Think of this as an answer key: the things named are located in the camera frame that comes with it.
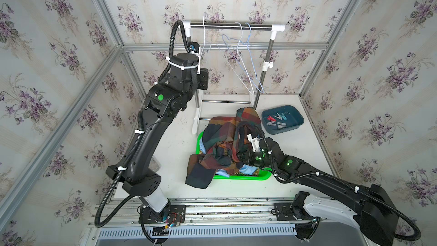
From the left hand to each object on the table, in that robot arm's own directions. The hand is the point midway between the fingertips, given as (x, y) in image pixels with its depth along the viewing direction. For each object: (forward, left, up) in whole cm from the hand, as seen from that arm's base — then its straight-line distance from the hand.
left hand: (199, 69), depth 62 cm
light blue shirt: (-22, -19, -40) cm, 50 cm away
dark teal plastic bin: (+13, -48, -47) cm, 69 cm away
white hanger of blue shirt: (+34, -31, -44) cm, 64 cm away
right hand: (-19, -16, -34) cm, 42 cm away
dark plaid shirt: (-12, -10, -29) cm, 33 cm away
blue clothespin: (+14, -50, -46) cm, 69 cm away
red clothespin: (+13, -41, -46) cm, 63 cm away
